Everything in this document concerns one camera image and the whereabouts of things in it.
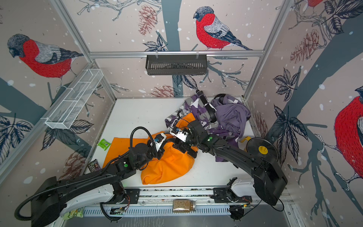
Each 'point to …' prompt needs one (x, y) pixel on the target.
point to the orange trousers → (173, 165)
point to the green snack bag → (76, 213)
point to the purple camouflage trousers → (218, 131)
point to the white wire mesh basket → (64, 110)
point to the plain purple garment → (231, 114)
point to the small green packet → (103, 144)
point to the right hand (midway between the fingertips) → (178, 136)
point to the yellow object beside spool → (247, 138)
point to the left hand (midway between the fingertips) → (168, 138)
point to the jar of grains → (184, 205)
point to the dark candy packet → (94, 166)
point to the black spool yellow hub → (262, 148)
